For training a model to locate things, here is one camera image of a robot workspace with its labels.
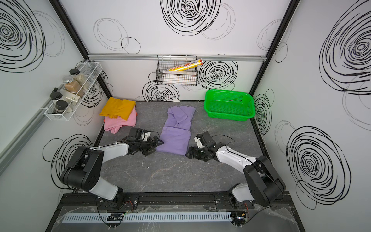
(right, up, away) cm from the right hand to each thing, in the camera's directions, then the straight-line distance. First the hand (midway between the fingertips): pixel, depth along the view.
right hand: (191, 156), depth 85 cm
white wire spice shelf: (-65, +53, +9) cm, 85 cm away
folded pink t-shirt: (-53, +18, +14) cm, 58 cm away
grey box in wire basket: (-7, +47, +2) cm, 48 cm away
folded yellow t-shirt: (-52, +29, +17) cm, 62 cm away
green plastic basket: (+33, +32, +34) cm, 57 cm away
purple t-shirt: (-10, +10, +11) cm, 18 cm away
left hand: (-20, +5, +5) cm, 21 cm away
